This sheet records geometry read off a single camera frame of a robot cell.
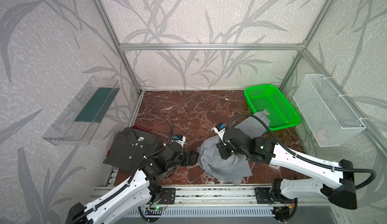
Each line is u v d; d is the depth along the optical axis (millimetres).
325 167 413
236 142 517
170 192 757
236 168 822
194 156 686
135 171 520
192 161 680
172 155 578
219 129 620
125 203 482
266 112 1079
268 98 1155
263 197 728
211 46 954
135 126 963
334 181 398
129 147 848
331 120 626
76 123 637
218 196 753
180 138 706
